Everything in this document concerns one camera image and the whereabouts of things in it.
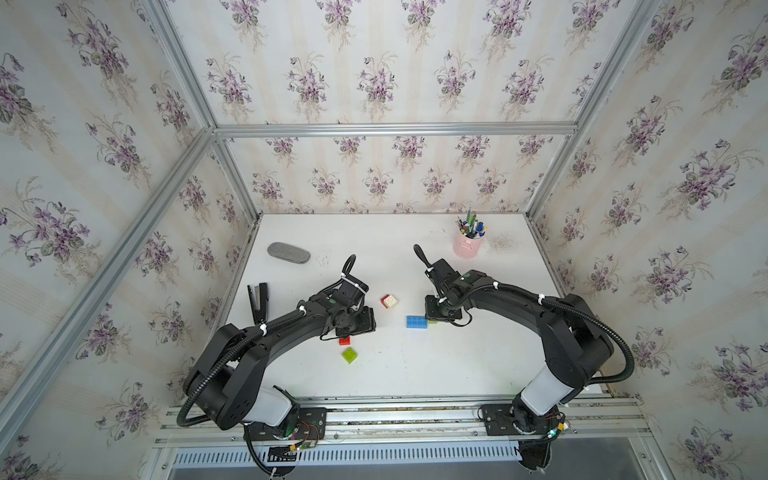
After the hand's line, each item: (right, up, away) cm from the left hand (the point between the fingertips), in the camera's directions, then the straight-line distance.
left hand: (370, 327), depth 87 cm
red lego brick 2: (-7, -4, -1) cm, 9 cm away
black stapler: (-37, +7, +9) cm, 39 cm away
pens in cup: (+35, +30, +17) cm, 49 cm away
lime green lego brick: (-6, -7, -3) cm, 10 cm away
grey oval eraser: (-30, +21, +18) cm, 41 cm away
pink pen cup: (+33, +23, +15) cm, 43 cm away
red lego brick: (+3, +6, +7) cm, 10 cm away
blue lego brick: (+14, 0, +4) cm, 14 cm away
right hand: (+19, +2, +2) cm, 19 cm away
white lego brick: (+6, +7, +5) cm, 10 cm away
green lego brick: (+18, +1, +2) cm, 18 cm away
